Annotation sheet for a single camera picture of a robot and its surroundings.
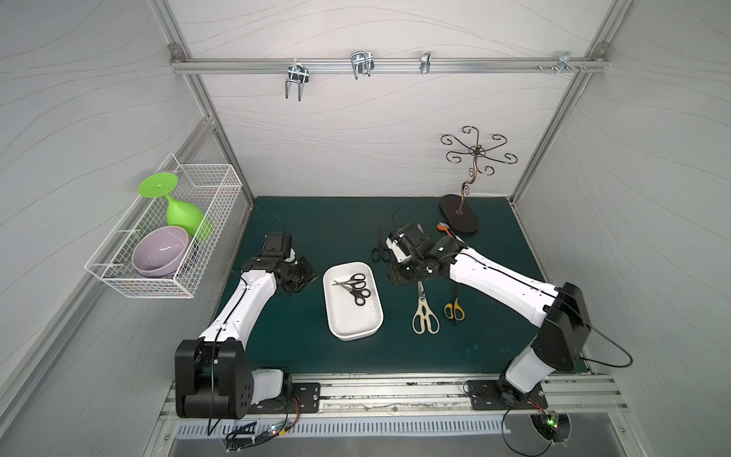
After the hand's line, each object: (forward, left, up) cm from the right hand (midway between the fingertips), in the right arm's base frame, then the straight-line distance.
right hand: (389, 275), depth 81 cm
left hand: (0, +22, -3) cm, 22 cm away
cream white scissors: (-6, -12, -15) cm, 20 cm away
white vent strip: (-36, +15, -15) cm, 41 cm away
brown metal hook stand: (+39, -29, -13) cm, 50 cm away
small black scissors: (+1, +10, -15) cm, 18 cm away
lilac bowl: (-8, +52, +21) cm, 56 cm away
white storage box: (-8, +13, -14) cm, 21 cm away
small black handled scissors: (+6, +11, -14) cm, 19 cm away
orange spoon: (+31, -21, -15) cm, 41 cm away
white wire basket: (+16, +51, +18) cm, 57 cm away
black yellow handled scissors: (-4, -21, -15) cm, 26 cm away
